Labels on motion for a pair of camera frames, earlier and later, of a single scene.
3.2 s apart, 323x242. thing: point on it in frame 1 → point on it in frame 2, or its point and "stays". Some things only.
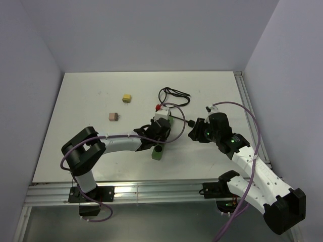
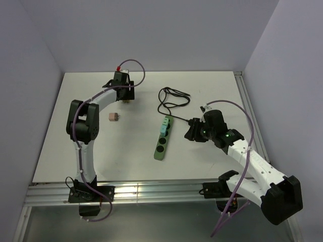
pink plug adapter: (114, 117) stays
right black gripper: (196, 133) stays
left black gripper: (153, 122) → (129, 96)
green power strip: (159, 148) stays
